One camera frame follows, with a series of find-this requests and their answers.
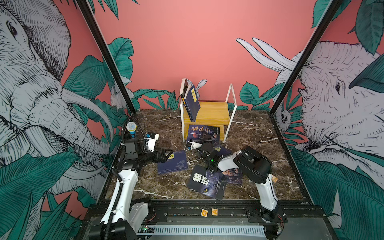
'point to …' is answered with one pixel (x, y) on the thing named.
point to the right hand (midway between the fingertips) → (204, 130)
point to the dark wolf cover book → (198, 181)
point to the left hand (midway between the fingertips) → (165, 148)
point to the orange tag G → (204, 213)
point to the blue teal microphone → (131, 127)
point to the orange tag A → (214, 212)
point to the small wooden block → (274, 178)
